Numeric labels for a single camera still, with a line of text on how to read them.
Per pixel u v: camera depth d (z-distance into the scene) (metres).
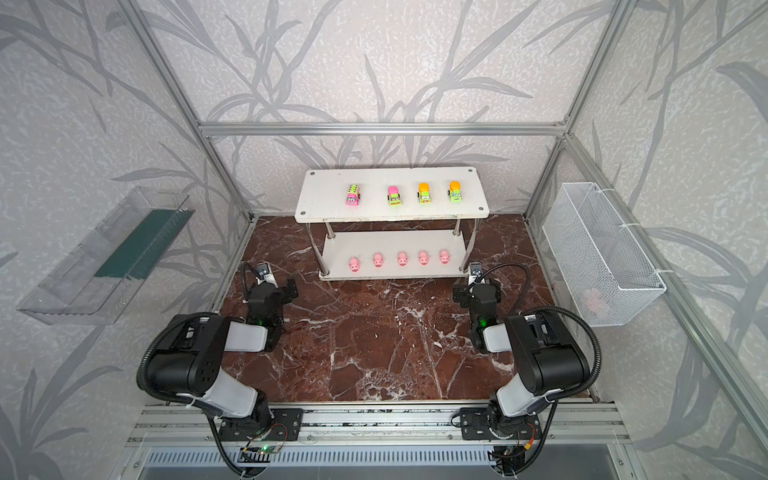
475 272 0.80
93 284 0.64
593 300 0.74
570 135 0.94
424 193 0.75
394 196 0.75
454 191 0.76
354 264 0.96
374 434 0.73
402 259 0.97
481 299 0.71
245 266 1.05
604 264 0.62
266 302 0.71
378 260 0.96
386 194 0.78
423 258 0.98
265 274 0.80
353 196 0.75
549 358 0.46
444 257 0.98
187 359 0.45
